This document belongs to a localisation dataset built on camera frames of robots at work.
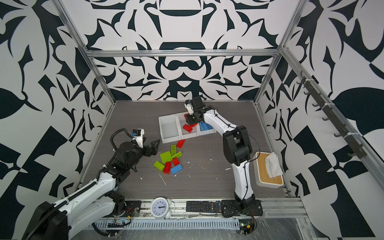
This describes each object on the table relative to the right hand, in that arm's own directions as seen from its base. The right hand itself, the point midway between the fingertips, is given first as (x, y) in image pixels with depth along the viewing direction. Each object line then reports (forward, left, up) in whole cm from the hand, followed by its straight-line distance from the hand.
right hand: (188, 118), depth 96 cm
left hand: (-17, +19, +6) cm, 26 cm away
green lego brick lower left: (-27, +17, -9) cm, 33 cm away
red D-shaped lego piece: (-4, -1, -3) cm, 5 cm away
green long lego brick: (-17, +10, -10) cm, 22 cm away
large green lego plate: (-21, +14, -10) cm, 27 cm away
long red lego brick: (-13, +6, -10) cm, 17 cm away
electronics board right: (-55, -27, -13) cm, 63 cm away
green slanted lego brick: (-21, +7, -10) cm, 24 cm away
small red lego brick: (-24, +8, -10) cm, 28 cm away
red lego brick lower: (-28, +13, -10) cm, 32 cm away
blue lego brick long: (-1, -13, -9) cm, 16 cm away
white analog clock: (-48, +14, -8) cm, 51 cm away
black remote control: (-48, -7, -10) cm, 49 cm away
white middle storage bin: (-7, +4, -6) cm, 10 cm away
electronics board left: (-54, +34, -13) cm, 65 cm away
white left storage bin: (-2, +13, -8) cm, 16 cm away
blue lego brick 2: (-29, +7, -9) cm, 32 cm away
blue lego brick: (-1, -10, -9) cm, 13 cm away
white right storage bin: (-7, -9, -7) cm, 13 cm away
